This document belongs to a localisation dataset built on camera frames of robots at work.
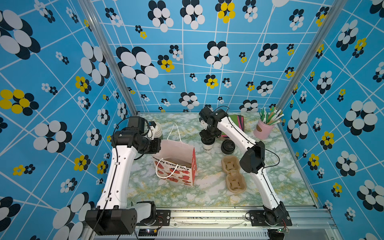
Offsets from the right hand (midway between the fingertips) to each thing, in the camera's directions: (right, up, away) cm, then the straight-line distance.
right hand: (209, 137), depth 93 cm
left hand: (-26, -3, -20) cm, 33 cm away
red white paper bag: (-20, -14, -4) cm, 24 cm away
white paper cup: (-1, -7, +3) cm, 8 cm away
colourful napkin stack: (+24, +12, +17) cm, 31 cm away
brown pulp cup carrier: (+15, -24, -10) cm, 30 cm away
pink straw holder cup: (+36, +4, +6) cm, 37 cm away
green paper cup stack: (-32, +3, -2) cm, 32 cm away
